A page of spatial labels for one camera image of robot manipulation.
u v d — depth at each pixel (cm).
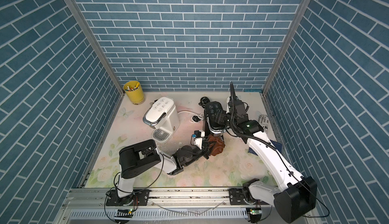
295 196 38
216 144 79
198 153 74
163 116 79
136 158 51
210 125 75
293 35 87
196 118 101
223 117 69
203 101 112
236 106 56
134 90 102
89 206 73
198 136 72
